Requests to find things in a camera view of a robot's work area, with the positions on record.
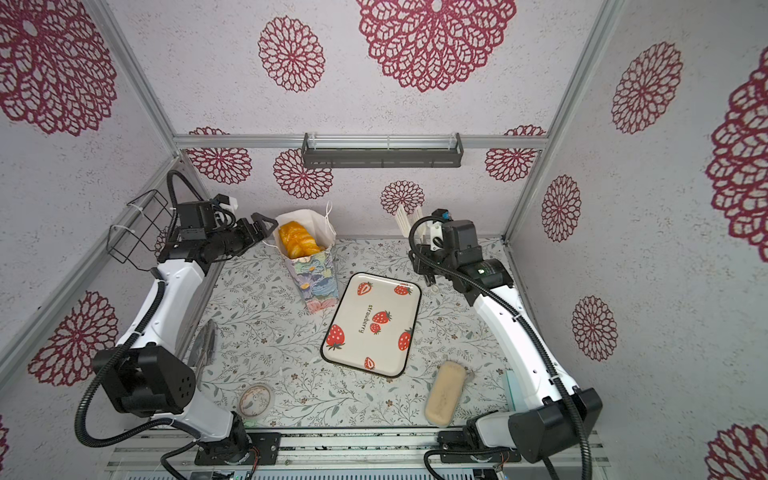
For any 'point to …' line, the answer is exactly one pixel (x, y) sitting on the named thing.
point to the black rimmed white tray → (375, 325)
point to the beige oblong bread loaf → (444, 393)
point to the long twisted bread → (297, 241)
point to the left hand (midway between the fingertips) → (269, 230)
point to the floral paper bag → (315, 274)
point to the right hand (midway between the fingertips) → (415, 249)
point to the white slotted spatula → (405, 222)
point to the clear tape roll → (254, 400)
